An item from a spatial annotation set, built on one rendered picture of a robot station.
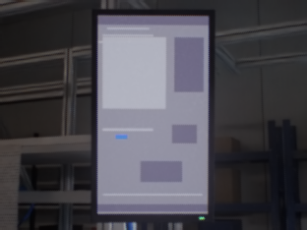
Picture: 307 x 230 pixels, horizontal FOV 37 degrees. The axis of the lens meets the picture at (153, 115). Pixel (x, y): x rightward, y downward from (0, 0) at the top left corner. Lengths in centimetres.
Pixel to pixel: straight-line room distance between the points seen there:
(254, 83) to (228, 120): 46
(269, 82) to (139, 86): 376
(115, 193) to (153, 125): 19
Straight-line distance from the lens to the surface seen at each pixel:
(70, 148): 158
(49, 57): 231
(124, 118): 110
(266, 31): 199
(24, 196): 168
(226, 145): 432
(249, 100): 481
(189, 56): 112
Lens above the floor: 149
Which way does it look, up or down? 10 degrees up
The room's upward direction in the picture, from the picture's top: straight up
